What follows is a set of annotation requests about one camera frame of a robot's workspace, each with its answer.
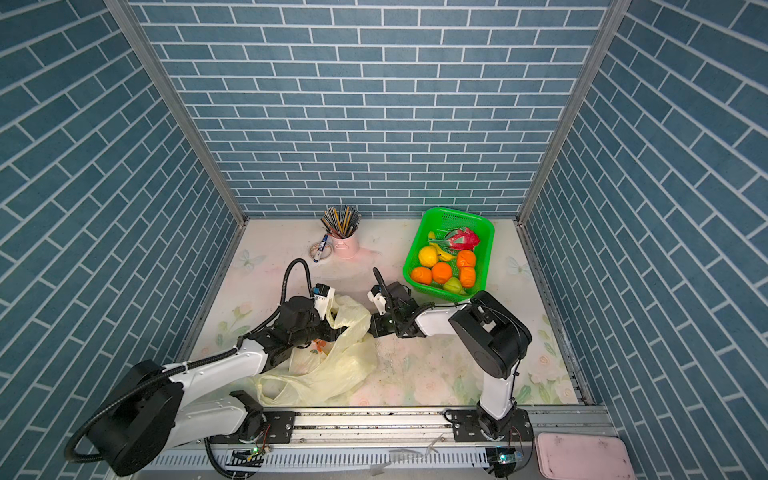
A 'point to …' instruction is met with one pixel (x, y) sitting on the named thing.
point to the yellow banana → (444, 256)
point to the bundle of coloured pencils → (342, 223)
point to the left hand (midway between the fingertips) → (346, 319)
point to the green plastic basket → (434, 223)
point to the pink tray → (579, 456)
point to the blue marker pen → (320, 250)
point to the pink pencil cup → (346, 248)
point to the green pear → (453, 285)
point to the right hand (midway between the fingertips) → (363, 326)
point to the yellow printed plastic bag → (330, 369)
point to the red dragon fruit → (458, 239)
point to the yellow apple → (428, 256)
